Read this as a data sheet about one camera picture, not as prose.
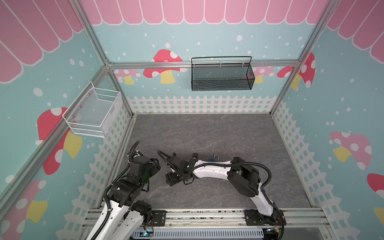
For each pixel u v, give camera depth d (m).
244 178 0.51
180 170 0.68
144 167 0.55
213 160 0.95
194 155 0.97
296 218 0.76
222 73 0.93
